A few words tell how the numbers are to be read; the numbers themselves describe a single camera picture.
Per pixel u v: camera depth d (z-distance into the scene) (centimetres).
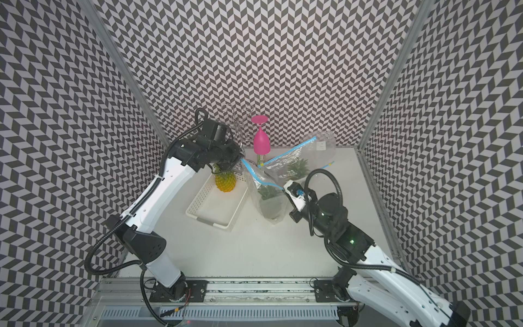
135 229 42
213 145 55
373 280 47
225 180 91
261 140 90
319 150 80
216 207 97
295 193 52
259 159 105
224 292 74
